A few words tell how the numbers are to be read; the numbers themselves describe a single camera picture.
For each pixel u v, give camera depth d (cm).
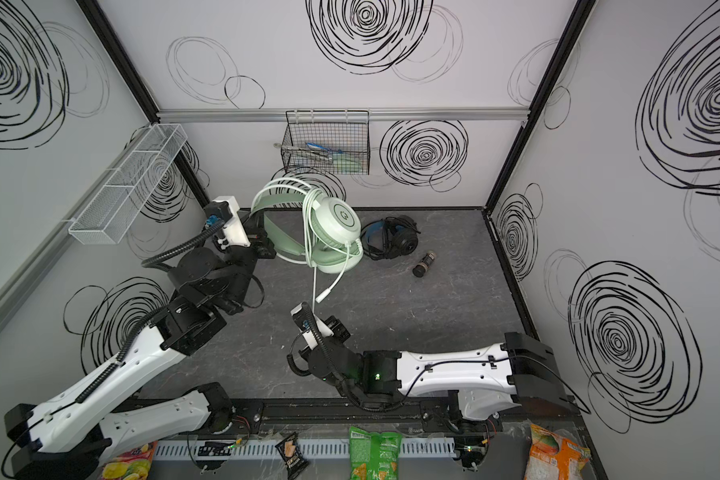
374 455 65
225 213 47
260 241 51
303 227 54
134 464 65
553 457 65
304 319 53
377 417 75
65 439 39
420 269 99
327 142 89
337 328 59
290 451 68
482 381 42
